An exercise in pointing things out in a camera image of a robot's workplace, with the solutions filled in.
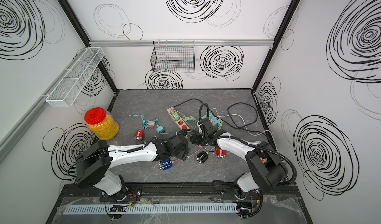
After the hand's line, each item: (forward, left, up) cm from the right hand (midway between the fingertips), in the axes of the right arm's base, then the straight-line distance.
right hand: (192, 140), depth 86 cm
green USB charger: (+16, +11, +1) cm, 19 cm away
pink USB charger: (+12, +27, -3) cm, 30 cm away
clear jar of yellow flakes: (+4, +51, +10) cm, 52 cm away
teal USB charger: (+9, +21, -4) cm, 23 cm away
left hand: (-5, +5, -2) cm, 7 cm away
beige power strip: (+13, +8, -3) cm, 16 cm away
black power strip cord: (+26, -25, -5) cm, 36 cm away
